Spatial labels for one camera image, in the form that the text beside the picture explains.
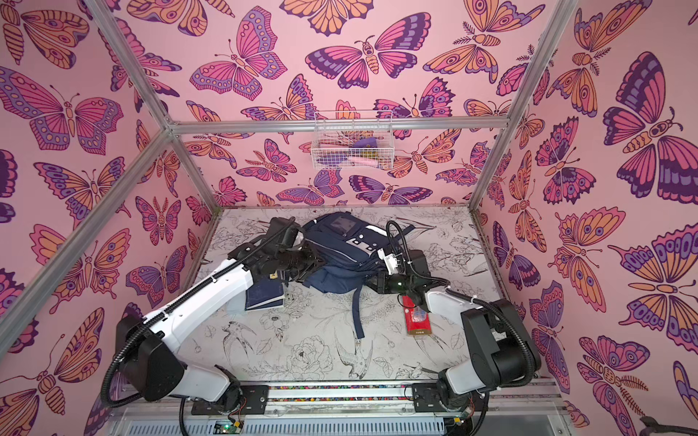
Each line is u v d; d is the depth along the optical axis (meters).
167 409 0.73
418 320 0.87
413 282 0.71
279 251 0.61
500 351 0.44
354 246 0.95
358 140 0.95
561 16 0.69
